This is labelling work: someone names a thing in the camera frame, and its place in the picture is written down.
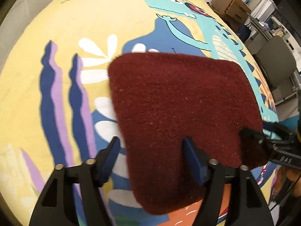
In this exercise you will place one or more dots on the wooden drawer cabinet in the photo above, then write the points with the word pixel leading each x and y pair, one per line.
pixel 236 9

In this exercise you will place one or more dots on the cluttered desk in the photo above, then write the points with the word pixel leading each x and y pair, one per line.
pixel 273 27

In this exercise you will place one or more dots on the white wardrobe doors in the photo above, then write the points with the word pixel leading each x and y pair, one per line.
pixel 16 20

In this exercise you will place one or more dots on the dark red knit sweater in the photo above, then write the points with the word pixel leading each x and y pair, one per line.
pixel 160 99

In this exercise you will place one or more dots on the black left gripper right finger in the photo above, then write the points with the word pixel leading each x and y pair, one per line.
pixel 246 203

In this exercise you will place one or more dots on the person's right hand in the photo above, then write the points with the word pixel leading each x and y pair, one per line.
pixel 292 175

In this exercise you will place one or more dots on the yellow dinosaur print bedspread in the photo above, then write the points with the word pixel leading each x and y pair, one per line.
pixel 55 101

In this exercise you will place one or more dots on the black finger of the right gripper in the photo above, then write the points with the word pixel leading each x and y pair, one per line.
pixel 279 133
pixel 283 152

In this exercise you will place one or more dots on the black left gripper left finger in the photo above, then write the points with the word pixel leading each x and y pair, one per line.
pixel 56 204

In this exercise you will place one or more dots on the grey green chair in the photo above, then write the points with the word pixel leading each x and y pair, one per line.
pixel 276 61

